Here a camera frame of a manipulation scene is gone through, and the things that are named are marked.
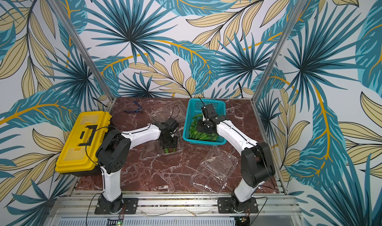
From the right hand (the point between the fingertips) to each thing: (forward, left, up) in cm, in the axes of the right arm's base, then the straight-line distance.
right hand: (199, 127), depth 89 cm
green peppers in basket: (-1, +2, -8) cm, 8 cm away
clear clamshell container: (-24, -6, -11) cm, 27 cm away
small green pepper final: (-10, +20, -10) cm, 24 cm away
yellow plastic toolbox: (-18, +61, +4) cm, 64 cm away
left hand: (-8, +16, -11) cm, 21 cm away
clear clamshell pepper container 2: (-8, +29, -10) cm, 32 cm away
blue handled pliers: (+22, +46, -10) cm, 52 cm away
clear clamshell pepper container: (+24, +17, -11) cm, 32 cm away
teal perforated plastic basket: (+19, +3, -11) cm, 22 cm away
